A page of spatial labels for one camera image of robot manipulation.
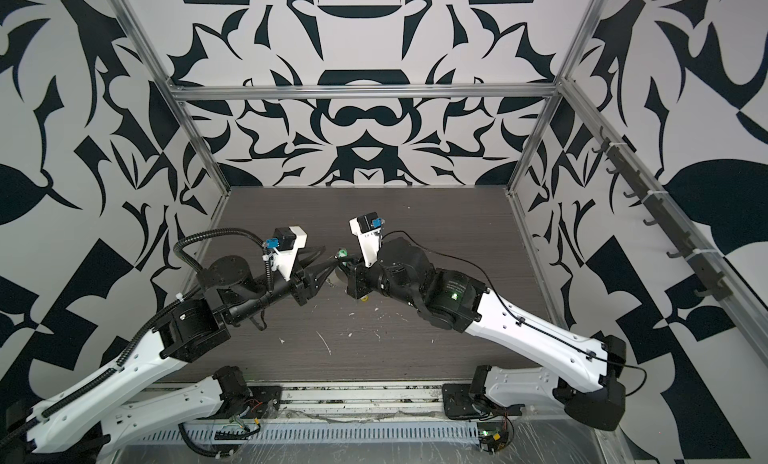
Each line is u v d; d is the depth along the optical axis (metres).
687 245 0.50
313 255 0.61
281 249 0.49
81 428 0.41
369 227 0.52
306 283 0.52
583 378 0.39
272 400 0.74
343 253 0.60
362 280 0.53
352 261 0.55
